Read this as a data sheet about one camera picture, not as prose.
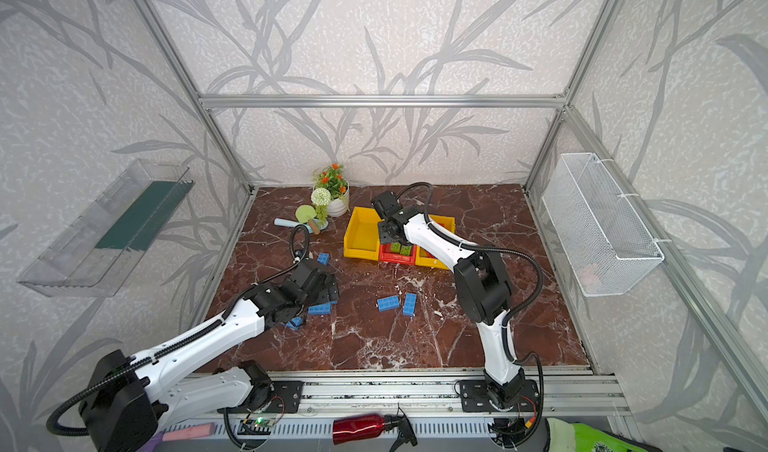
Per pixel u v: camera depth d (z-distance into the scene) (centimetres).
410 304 89
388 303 89
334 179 104
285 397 74
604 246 61
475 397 74
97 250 64
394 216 68
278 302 56
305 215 112
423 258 95
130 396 39
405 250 101
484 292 52
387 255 97
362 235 108
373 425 67
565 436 68
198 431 68
